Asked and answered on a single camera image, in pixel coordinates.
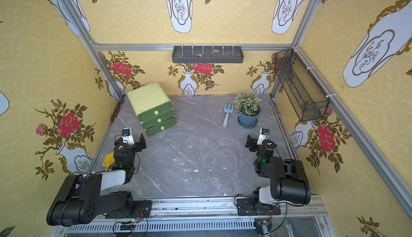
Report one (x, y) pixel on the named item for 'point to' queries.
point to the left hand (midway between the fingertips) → (134, 134)
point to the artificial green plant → (248, 104)
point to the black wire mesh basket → (306, 96)
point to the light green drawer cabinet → (153, 107)
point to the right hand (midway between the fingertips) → (256, 136)
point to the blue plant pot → (248, 121)
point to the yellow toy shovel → (109, 159)
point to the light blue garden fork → (227, 109)
